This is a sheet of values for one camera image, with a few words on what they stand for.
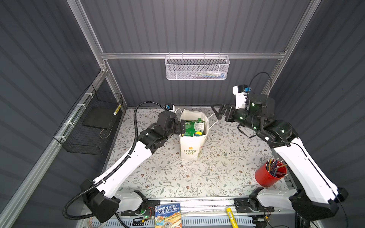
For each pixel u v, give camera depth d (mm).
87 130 734
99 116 735
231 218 693
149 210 720
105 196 386
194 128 806
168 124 518
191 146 781
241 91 509
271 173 753
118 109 826
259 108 422
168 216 693
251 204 656
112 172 408
